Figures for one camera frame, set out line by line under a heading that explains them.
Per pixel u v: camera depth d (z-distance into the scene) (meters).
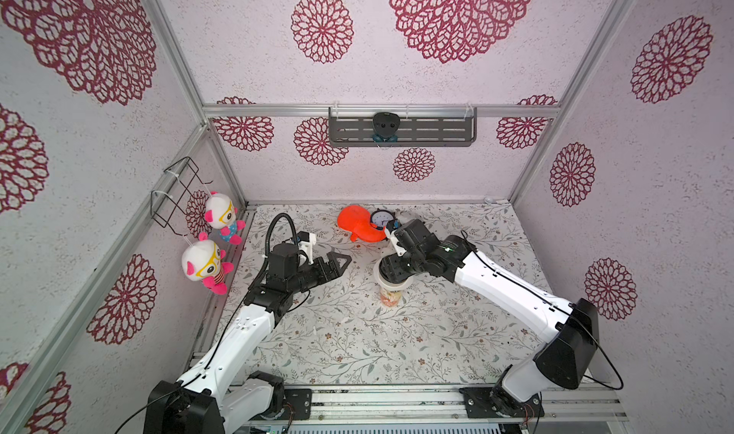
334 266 0.69
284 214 0.66
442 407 0.75
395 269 0.69
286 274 0.60
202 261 0.80
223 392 0.42
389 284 0.78
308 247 0.73
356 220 1.06
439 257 0.54
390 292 0.81
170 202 0.76
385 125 0.88
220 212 0.93
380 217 1.13
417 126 0.92
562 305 0.44
